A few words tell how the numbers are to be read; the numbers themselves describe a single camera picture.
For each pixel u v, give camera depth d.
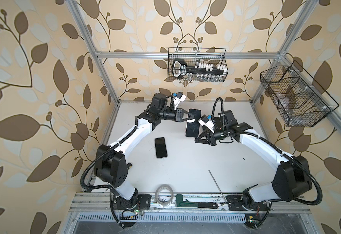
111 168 0.44
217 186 0.79
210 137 0.67
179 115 0.66
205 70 0.83
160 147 0.95
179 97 0.69
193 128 0.72
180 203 0.73
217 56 0.91
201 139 0.72
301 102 0.72
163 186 0.77
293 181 0.42
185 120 0.71
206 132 0.70
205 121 0.68
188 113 0.71
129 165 0.86
